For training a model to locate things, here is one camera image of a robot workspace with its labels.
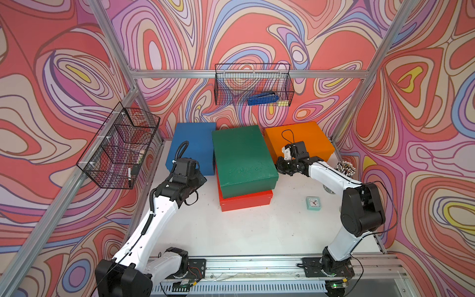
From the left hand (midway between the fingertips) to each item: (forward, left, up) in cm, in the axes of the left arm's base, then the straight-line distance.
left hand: (204, 177), depth 79 cm
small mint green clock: (-4, -52, -17) cm, 55 cm away
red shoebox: (-5, -22, -12) cm, 25 cm away
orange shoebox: (+36, -64, -16) cm, 75 cm away
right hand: (+9, -32, -8) cm, 34 cm away
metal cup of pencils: (+5, -64, -1) cm, 64 cm away
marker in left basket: (-4, +28, +6) cm, 29 cm away
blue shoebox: (+15, +4, +2) cm, 16 cm away
